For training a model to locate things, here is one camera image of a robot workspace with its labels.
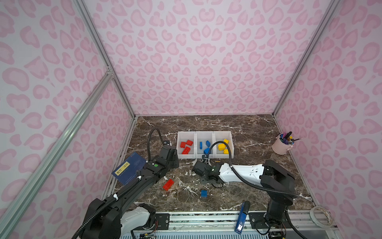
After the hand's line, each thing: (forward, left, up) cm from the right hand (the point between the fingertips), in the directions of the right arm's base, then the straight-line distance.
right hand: (205, 176), depth 86 cm
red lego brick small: (+22, +15, -1) cm, 27 cm away
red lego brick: (+23, +10, 0) cm, 26 cm away
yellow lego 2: (+24, -15, +1) cm, 28 cm away
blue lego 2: (+23, -2, 0) cm, 23 cm away
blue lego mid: (+21, +3, 0) cm, 21 cm away
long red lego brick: (-5, +21, -1) cm, 22 cm away
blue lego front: (-9, +1, 0) cm, 9 cm away
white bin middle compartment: (+28, +1, +1) cm, 28 cm away
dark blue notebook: (+3, +49, -3) cm, 49 cm away
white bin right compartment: (+27, -11, +2) cm, 30 cm away
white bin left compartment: (+27, +15, +2) cm, 31 cm away
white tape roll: (-20, -54, -1) cm, 57 cm away
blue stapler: (-17, -19, +2) cm, 26 cm away
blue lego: (+17, -1, 0) cm, 17 cm away
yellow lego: (+16, -13, +1) cm, 21 cm away
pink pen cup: (+18, -47, +8) cm, 51 cm away
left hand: (+8, +17, +9) cm, 21 cm away
